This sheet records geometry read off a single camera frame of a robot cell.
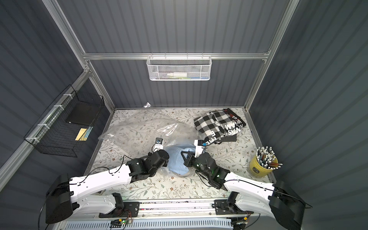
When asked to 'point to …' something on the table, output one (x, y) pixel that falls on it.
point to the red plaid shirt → (229, 111)
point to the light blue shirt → (176, 161)
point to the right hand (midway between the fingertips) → (180, 155)
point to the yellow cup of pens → (265, 162)
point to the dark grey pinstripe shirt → (232, 138)
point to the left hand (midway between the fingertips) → (165, 154)
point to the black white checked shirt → (213, 125)
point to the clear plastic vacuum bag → (170, 135)
